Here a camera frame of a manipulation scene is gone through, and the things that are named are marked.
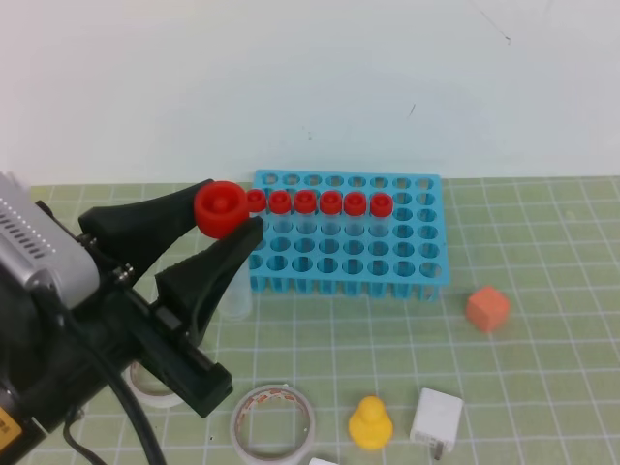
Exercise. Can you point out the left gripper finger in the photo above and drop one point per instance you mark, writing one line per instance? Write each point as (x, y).
(215, 279)
(128, 239)

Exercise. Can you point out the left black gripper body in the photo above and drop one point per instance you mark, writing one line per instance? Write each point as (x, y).
(121, 327)

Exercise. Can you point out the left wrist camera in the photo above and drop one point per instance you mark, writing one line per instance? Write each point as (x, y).
(37, 252)

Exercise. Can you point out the cyan tube rack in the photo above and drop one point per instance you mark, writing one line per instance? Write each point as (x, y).
(403, 252)

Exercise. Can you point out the white tape roll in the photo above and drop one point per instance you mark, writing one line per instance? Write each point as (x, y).
(150, 398)
(263, 394)

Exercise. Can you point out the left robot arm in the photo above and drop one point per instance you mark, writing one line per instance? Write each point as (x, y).
(139, 284)

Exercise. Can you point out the red capped clear tube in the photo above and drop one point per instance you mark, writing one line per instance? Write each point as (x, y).
(219, 207)

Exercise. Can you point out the white power adapter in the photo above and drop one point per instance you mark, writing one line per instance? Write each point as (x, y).
(436, 421)

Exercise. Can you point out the yellow rubber duck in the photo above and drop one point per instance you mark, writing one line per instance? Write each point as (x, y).
(370, 426)

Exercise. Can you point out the front white tape roll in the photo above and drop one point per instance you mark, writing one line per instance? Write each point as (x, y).
(263, 394)

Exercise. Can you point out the left white tape roll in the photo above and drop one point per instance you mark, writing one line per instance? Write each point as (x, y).
(150, 398)

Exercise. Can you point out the small white box edge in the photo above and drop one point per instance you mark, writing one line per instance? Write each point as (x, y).
(320, 461)

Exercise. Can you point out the orange cube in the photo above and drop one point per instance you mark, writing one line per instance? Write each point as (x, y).
(487, 309)

